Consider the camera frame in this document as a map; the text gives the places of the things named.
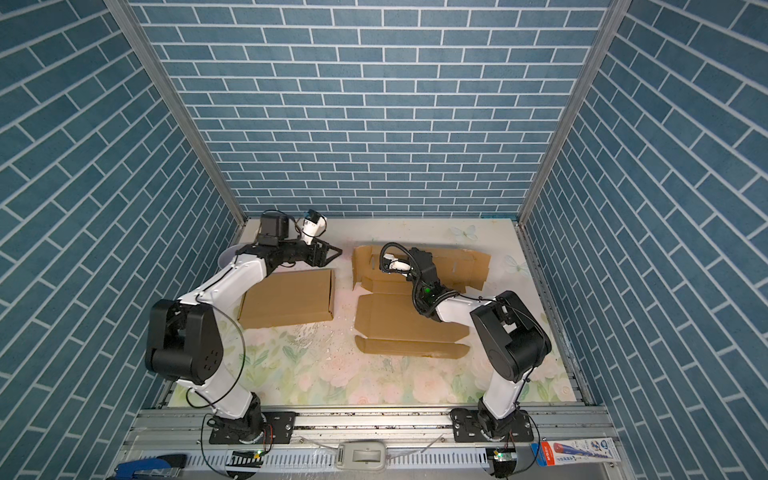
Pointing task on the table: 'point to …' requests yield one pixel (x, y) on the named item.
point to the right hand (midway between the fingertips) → (417, 242)
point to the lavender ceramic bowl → (227, 256)
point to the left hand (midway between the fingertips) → (334, 247)
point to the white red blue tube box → (580, 451)
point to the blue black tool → (168, 465)
